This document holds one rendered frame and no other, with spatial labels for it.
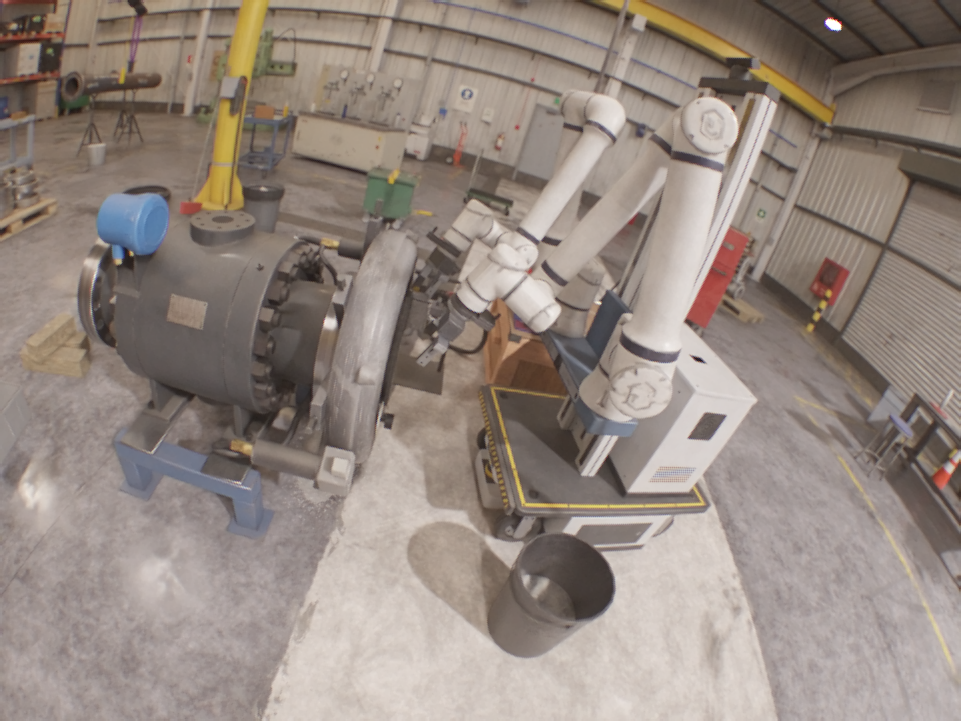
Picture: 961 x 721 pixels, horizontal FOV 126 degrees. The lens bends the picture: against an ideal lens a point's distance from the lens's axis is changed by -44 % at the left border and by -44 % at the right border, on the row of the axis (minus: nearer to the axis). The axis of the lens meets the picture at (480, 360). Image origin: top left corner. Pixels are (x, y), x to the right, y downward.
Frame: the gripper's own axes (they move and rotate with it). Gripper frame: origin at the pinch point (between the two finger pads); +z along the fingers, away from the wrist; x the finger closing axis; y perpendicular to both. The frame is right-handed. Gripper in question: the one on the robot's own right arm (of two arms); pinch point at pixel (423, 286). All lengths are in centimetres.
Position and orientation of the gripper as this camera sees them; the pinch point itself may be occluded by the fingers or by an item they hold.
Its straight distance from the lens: 147.6
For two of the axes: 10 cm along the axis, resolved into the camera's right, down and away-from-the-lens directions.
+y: 7.4, 4.1, 5.4
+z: -5.9, 7.8, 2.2
